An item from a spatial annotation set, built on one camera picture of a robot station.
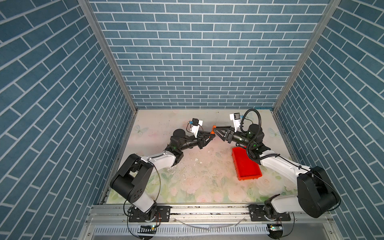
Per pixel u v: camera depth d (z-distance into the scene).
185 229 0.71
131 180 0.45
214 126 0.75
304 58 0.91
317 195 0.43
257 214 0.74
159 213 0.72
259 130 0.57
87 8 0.70
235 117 0.69
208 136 0.77
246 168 0.86
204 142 0.72
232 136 0.69
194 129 0.72
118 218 0.72
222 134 0.75
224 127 0.75
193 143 0.71
